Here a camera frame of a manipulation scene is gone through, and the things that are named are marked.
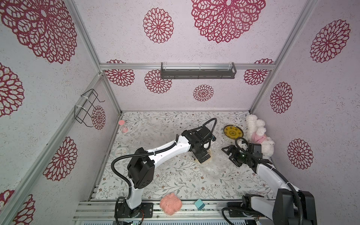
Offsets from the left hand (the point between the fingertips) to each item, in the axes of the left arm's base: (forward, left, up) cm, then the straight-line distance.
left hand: (199, 152), depth 83 cm
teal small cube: (-26, +1, -9) cm, 27 cm away
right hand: (+3, -17, -3) cm, 17 cm away
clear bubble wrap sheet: (-3, -14, -11) cm, 19 cm away
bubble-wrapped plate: (+6, -8, -11) cm, 15 cm away
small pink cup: (+25, +54, -10) cm, 60 cm away
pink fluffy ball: (-26, +16, -5) cm, 31 cm away
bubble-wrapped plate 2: (+23, -29, -12) cm, 39 cm away
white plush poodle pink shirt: (+16, -39, 0) cm, 42 cm away
